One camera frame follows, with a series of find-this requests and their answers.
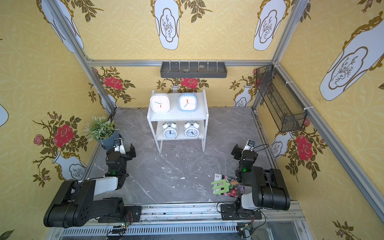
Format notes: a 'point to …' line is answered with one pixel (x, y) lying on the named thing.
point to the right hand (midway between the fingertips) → (244, 146)
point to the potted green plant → (102, 129)
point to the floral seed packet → (235, 190)
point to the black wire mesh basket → (282, 105)
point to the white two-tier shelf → (177, 125)
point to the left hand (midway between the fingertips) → (124, 145)
